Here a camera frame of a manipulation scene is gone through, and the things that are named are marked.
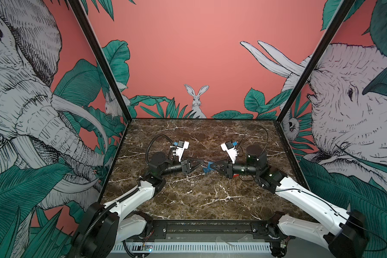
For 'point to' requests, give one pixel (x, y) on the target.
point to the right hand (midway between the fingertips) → (211, 166)
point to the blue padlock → (208, 169)
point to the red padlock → (235, 176)
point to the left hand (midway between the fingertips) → (203, 162)
